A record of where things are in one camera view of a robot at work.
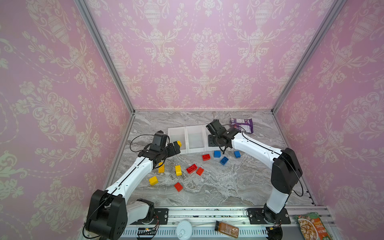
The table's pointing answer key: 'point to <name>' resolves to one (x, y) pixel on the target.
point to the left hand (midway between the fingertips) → (174, 149)
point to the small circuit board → (146, 231)
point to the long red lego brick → (191, 168)
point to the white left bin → (179, 134)
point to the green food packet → (312, 227)
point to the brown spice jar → (227, 229)
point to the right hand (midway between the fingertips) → (213, 140)
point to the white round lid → (184, 230)
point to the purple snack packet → (245, 125)
